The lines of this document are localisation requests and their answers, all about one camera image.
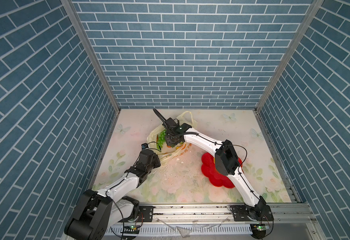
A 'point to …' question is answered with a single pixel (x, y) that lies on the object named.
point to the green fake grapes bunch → (161, 139)
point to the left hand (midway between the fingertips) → (158, 157)
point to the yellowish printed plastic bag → (168, 153)
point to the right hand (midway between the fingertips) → (168, 138)
